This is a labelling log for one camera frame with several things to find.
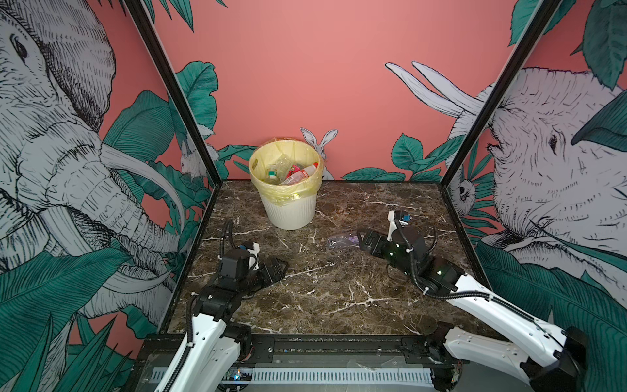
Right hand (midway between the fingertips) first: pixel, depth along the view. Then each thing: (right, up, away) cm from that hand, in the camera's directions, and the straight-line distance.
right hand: (363, 232), depth 73 cm
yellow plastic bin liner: (-35, +28, +23) cm, 50 cm away
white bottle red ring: (-19, +20, +15) cm, 31 cm away
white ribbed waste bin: (-23, +4, +20) cm, 31 cm away
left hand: (-26, -11, +3) cm, 28 cm away
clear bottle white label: (-31, +22, +26) cm, 46 cm away
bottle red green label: (-23, +22, +20) cm, 38 cm away
